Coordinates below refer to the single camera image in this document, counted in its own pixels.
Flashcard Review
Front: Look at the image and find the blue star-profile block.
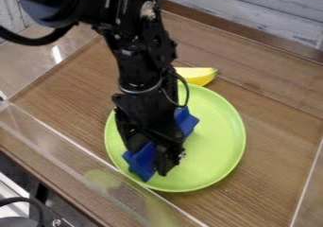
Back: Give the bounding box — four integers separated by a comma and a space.
122, 107, 199, 182

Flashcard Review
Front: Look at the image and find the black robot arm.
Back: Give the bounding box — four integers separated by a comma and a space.
0, 0, 187, 175

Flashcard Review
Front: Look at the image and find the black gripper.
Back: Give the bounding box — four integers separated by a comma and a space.
112, 79, 187, 176

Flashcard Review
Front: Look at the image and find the yellow banana slice toy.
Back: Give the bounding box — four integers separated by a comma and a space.
175, 67, 219, 86

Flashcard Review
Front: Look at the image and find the black cable lower left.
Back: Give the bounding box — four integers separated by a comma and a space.
0, 196, 45, 227

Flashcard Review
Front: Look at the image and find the green round plate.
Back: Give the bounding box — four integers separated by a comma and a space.
104, 84, 245, 192

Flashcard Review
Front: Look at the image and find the clear acrylic front wall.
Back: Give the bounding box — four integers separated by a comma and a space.
0, 100, 207, 227

